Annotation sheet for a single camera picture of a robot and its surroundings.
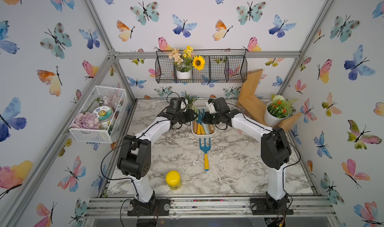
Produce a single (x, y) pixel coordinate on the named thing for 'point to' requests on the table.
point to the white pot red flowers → (279, 109)
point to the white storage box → (194, 124)
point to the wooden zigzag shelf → (254, 107)
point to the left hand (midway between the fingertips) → (198, 114)
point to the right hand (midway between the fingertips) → (202, 117)
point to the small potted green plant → (190, 100)
